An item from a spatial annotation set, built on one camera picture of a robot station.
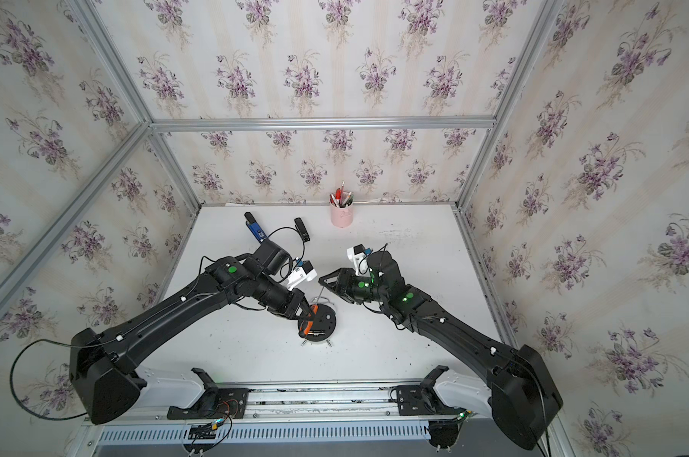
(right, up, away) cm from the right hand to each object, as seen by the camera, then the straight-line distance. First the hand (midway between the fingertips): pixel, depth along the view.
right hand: (325, 285), depth 72 cm
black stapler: (-12, +15, +35) cm, 40 cm away
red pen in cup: (+4, +29, +36) cm, 46 cm away
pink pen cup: (+4, +19, +37) cm, 42 cm away
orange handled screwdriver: (-3, -6, -3) cm, 7 cm away
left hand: (-2, -8, -4) cm, 9 cm away
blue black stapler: (-31, +16, +39) cm, 52 cm away
